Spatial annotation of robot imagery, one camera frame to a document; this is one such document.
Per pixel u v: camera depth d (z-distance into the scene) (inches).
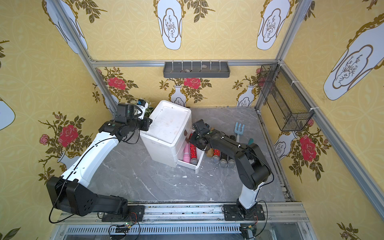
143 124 27.7
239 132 41.8
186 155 35.5
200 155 34.5
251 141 39.6
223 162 34.6
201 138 27.0
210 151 36.5
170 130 30.9
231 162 34.6
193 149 36.4
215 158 35.3
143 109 28.0
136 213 28.9
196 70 36.4
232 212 30.0
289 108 26.0
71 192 15.7
